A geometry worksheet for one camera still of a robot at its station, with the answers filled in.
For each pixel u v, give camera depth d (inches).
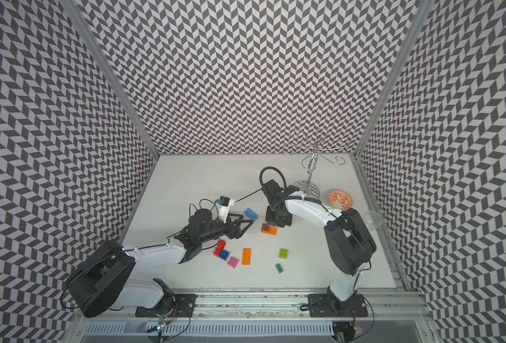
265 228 35.0
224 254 32.7
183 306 28.2
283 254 32.5
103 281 16.5
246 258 32.5
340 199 38.5
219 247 32.6
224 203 29.2
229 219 29.2
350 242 18.1
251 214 36.9
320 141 32.5
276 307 29.1
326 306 25.8
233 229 28.6
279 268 31.5
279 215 29.0
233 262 31.7
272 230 35.0
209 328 26.8
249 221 30.0
